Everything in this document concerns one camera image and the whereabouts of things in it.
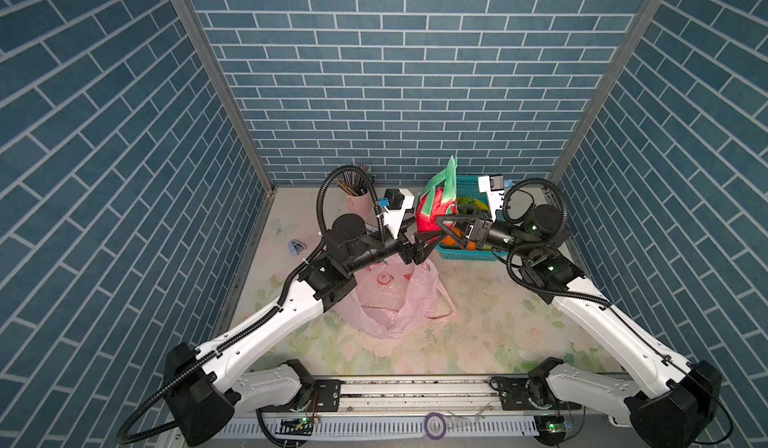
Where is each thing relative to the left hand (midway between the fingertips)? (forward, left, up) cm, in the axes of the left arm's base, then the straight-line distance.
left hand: (435, 224), depth 61 cm
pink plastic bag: (+2, +9, -38) cm, 39 cm away
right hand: (0, 0, +2) cm, 2 cm away
